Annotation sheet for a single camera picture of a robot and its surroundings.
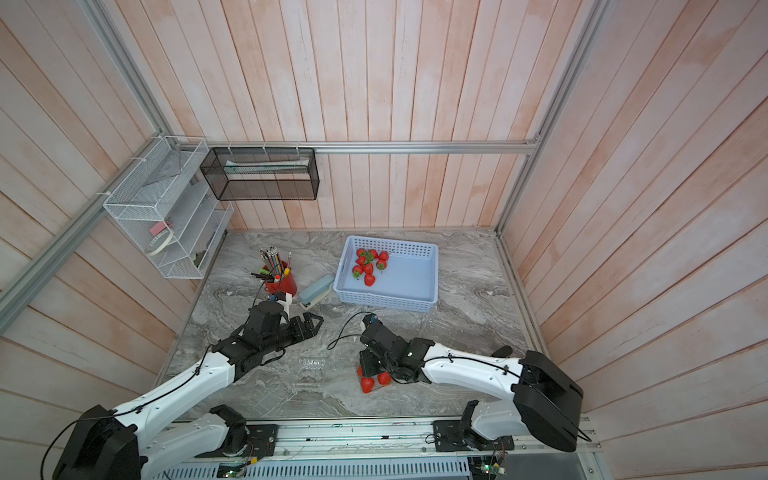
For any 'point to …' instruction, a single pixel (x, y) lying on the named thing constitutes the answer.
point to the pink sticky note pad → (159, 227)
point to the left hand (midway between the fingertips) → (313, 327)
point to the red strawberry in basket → (356, 271)
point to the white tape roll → (159, 242)
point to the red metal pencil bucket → (286, 284)
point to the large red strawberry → (369, 279)
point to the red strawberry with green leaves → (381, 264)
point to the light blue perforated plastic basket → (408, 283)
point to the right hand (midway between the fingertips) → (362, 358)
